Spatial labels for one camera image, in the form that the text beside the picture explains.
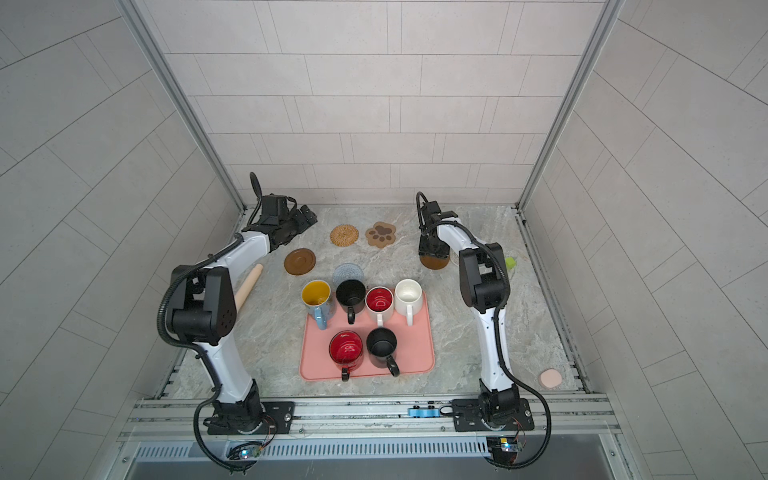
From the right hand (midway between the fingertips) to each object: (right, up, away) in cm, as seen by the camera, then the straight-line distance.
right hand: (428, 251), depth 105 cm
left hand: (-39, +14, -9) cm, 42 cm away
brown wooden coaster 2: (+2, -4, -4) cm, 5 cm away
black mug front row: (-15, -24, -24) cm, 37 cm away
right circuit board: (+14, -43, -37) cm, 58 cm away
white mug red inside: (-16, -13, -16) cm, 27 cm away
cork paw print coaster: (-17, +6, +3) cm, 18 cm away
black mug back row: (-25, -12, -16) cm, 32 cm away
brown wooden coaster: (-44, -3, -6) cm, 45 cm away
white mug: (-8, -13, -14) cm, 20 cm away
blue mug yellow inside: (-34, -11, -21) cm, 41 cm away
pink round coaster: (+28, -30, -30) cm, 51 cm away
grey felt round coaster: (-27, -6, -8) cm, 29 cm away
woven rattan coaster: (-30, +6, +3) cm, 31 cm away
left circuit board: (-44, -41, -41) cm, 72 cm away
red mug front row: (-25, -25, -24) cm, 43 cm away
